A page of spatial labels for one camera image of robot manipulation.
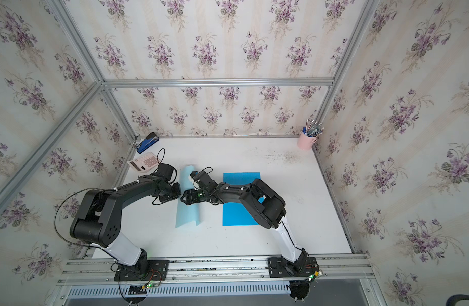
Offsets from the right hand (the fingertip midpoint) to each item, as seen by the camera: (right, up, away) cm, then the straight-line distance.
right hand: (191, 202), depth 91 cm
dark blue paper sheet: (+21, -4, -4) cm, 22 cm away
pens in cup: (+68, +37, +19) cm, 79 cm away
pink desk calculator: (-29, +19, +13) cm, 37 cm away
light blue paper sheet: (0, -3, -7) cm, 8 cm away
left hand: (-6, +3, +2) cm, 7 cm away
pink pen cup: (+63, +31, +17) cm, 72 cm away
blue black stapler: (-31, +32, +23) cm, 50 cm away
